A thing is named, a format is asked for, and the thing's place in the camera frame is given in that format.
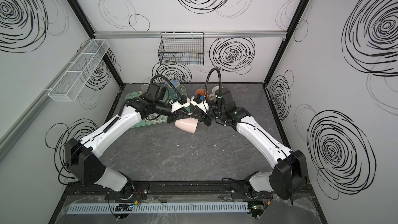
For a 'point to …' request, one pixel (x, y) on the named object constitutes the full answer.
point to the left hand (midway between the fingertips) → (189, 113)
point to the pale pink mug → (189, 125)
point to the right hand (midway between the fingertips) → (190, 113)
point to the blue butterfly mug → (176, 83)
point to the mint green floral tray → (155, 119)
